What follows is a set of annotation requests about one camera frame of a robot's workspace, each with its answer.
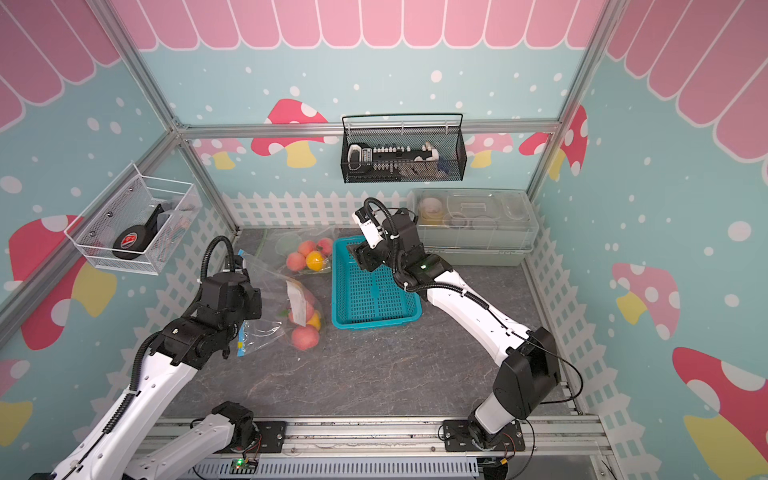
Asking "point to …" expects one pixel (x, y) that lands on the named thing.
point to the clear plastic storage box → (476, 226)
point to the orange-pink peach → (306, 247)
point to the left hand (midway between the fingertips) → (245, 296)
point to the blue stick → (241, 346)
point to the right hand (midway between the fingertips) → (359, 238)
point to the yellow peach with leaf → (316, 320)
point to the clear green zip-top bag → (277, 243)
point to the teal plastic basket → (364, 298)
